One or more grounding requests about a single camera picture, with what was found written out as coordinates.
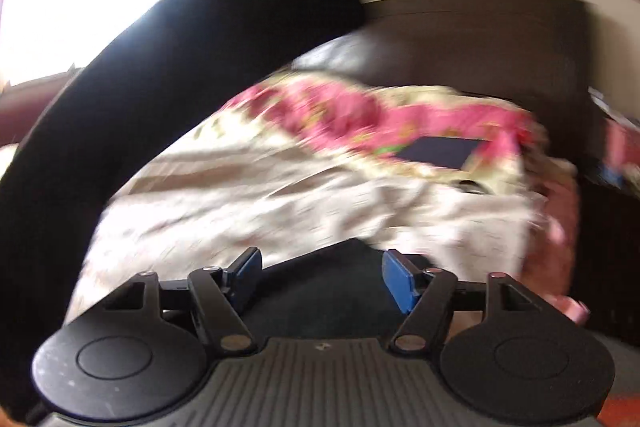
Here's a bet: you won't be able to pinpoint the orange red cloth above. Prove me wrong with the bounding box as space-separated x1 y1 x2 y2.
598 395 640 427

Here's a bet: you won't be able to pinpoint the cherry print bed sheet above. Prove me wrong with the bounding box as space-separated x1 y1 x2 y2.
66 110 542 319

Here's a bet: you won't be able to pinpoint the dark wooden headboard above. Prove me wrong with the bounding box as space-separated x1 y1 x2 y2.
292 0 604 162

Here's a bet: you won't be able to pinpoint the black pants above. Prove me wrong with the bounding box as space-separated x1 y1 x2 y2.
0 0 452 423

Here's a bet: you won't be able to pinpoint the pink floral quilt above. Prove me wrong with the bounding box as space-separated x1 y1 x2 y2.
222 72 589 323

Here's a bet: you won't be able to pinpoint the dark folded cloth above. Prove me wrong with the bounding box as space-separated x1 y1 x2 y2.
395 136 485 170

